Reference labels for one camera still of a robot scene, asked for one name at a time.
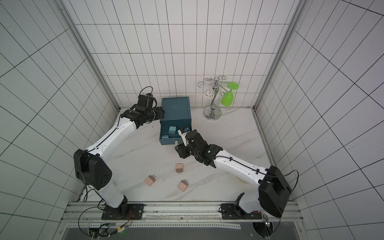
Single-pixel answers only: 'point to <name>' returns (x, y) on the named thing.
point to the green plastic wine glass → (227, 99)
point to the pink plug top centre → (179, 168)
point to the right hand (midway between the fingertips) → (174, 147)
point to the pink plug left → (150, 180)
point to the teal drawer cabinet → (177, 115)
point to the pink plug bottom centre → (183, 185)
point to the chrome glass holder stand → (213, 113)
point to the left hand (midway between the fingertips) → (160, 115)
